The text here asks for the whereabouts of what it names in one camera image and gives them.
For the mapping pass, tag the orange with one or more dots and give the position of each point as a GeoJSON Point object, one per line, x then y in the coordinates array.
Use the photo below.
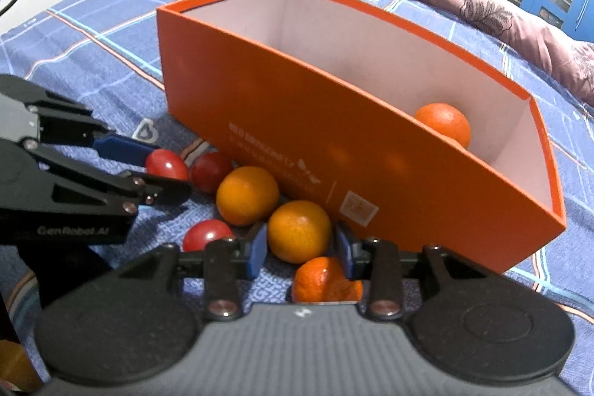
{"type": "Point", "coordinates": [298, 231]}
{"type": "Point", "coordinates": [246, 195]}
{"type": "Point", "coordinates": [447, 121]}

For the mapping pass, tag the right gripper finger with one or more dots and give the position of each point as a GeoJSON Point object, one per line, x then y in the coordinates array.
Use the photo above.
{"type": "Point", "coordinates": [74, 182]}
{"type": "Point", "coordinates": [82, 129]}

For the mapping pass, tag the red tomato by box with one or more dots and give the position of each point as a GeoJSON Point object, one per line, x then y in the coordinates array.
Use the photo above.
{"type": "Point", "coordinates": [208, 171]}

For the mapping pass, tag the red tomato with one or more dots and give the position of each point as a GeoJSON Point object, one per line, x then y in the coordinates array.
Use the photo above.
{"type": "Point", "coordinates": [208, 171]}
{"type": "Point", "coordinates": [203, 233]}
{"type": "Point", "coordinates": [167, 164]}

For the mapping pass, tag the peeled-look mandarin near gripper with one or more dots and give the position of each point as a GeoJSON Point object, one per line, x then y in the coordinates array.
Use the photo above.
{"type": "Point", "coordinates": [322, 279]}

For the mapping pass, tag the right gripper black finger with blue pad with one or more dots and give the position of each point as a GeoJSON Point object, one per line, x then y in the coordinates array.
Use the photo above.
{"type": "Point", "coordinates": [385, 267]}
{"type": "Point", "coordinates": [220, 265]}

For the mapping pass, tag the orange cardboard box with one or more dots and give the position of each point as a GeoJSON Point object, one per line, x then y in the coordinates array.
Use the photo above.
{"type": "Point", "coordinates": [323, 94]}

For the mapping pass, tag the orange inside box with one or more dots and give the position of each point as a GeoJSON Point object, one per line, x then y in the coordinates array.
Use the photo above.
{"type": "Point", "coordinates": [447, 121]}

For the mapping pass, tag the blue plaid bed sheet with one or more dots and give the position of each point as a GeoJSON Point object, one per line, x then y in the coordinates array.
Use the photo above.
{"type": "Point", "coordinates": [104, 54]}

